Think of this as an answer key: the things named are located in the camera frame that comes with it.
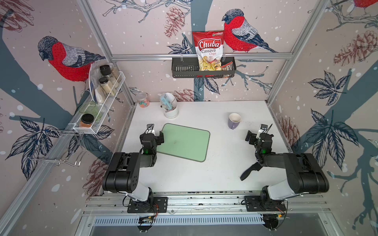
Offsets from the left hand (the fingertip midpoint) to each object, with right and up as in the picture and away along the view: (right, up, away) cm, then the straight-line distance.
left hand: (154, 128), depth 94 cm
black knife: (+63, -22, -8) cm, 67 cm away
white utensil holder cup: (+8, +17, +9) cm, 20 cm away
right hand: (+66, -1, 0) cm, 66 cm away
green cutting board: (+23, -10, +4) cm, 26 cm away
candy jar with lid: (-16, +20, +23) cm, 35 cm away
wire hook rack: (-27, -3, -37) cm, 46 cm away
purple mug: (+55, +5, +9) cm, 56 cm away
